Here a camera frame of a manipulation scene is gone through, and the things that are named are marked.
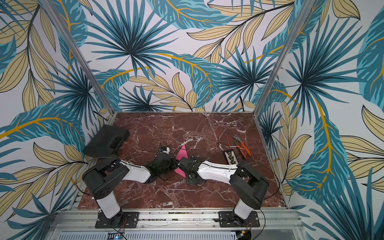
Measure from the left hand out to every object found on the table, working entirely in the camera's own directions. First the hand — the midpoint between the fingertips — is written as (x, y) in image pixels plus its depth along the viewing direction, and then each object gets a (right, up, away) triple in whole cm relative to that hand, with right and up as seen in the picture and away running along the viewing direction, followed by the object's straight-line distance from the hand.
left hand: (179, 162), depth 93 cm
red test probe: (+33, +15, +13) cm, 38 cm away
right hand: (+8, -9, -6) cm, 14 cm away
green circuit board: (-29, -30, -21) cm, 47 cm away
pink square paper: (+2, +6, -2) cm, 6 cm away
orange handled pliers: (+41, +9, +7) cm, 43 cm away
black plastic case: (-47, +13, +2) cm, 48 cm away
